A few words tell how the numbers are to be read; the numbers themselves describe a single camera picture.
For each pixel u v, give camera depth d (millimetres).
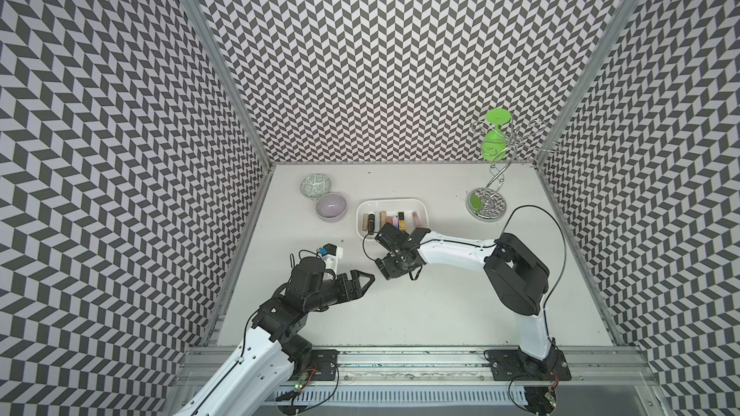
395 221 990
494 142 907
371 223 988
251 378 480
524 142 805
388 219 994
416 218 1017
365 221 990
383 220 995
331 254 707
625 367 767
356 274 670
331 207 999
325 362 734
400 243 704
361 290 668
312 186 1083
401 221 990
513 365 733
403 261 666
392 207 995
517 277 497
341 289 655
